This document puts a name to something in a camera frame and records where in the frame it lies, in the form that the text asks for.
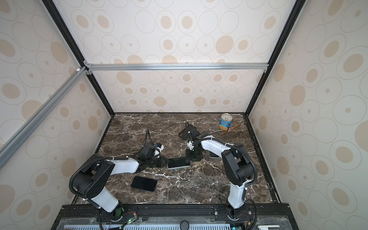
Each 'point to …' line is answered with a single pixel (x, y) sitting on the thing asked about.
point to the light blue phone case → (178, 162)
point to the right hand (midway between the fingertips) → (189, 160)
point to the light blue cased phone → (212, 155)
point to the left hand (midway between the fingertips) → (172, 160)
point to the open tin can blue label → (226, 119)
